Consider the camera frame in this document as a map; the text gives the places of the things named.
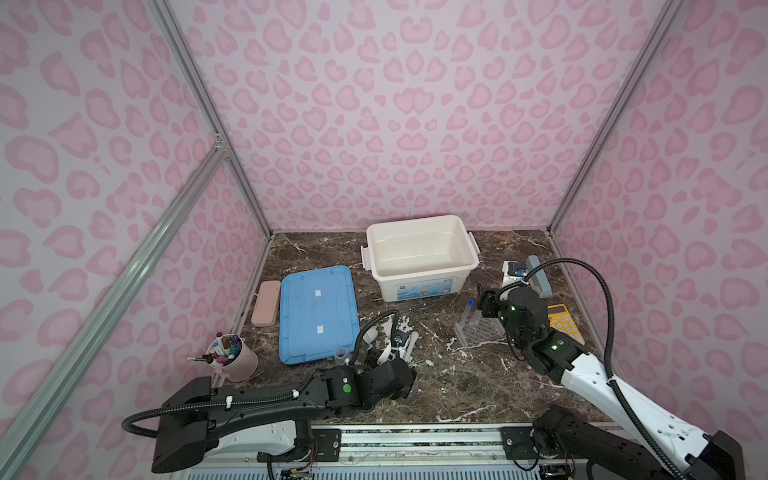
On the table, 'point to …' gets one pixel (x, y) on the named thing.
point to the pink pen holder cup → (236, 359)
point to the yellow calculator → (560, 320)
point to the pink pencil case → (266, 305)
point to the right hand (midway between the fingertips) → (489, 281)
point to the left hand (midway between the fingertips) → (405, 360)
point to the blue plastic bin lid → (318, 315)
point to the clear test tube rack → (480, 330)
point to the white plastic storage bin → (421, 257)
